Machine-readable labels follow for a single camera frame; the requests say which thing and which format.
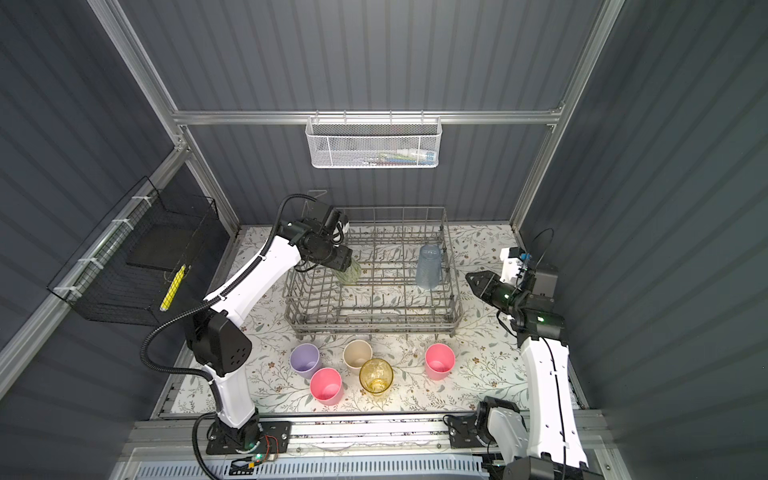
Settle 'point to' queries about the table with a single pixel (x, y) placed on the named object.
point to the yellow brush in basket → (173, 288)
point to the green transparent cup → (351, 274)
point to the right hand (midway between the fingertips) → (474, 279)
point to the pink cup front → (326, 386)
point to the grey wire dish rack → (409, 285)
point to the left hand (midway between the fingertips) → (340, 258)
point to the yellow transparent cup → (376, 376)
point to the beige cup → (354, 354)
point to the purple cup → (304, 359)
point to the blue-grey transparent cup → (429, 266)
